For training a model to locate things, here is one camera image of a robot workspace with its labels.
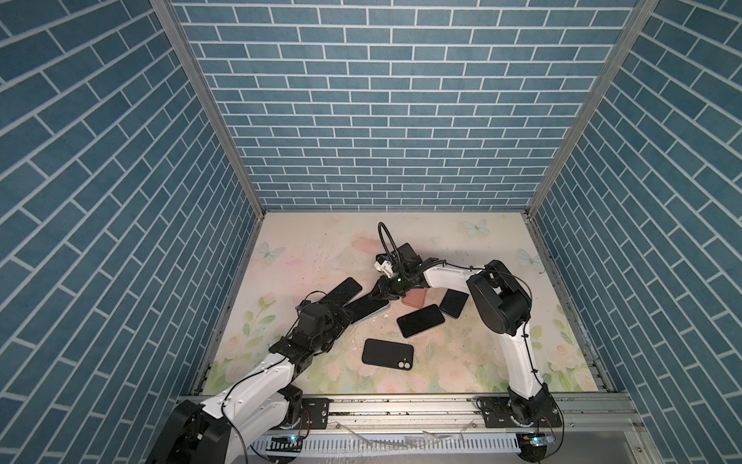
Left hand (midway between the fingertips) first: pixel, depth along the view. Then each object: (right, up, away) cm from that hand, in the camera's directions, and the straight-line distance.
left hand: (350, 319), depth 86 cm
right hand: (+6, +5, +8) cm, 11 cm away
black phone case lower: (+12, -10, -1) cm, 15 cm away
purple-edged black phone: (-3, +7, +11) cm, 13 cm away
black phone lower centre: (+22, -2, +6) cm, 23 cm away
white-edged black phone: (+2, +1, +5) cm, 6 cm away
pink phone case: (+21, +5, +10) cm, 23 cm away
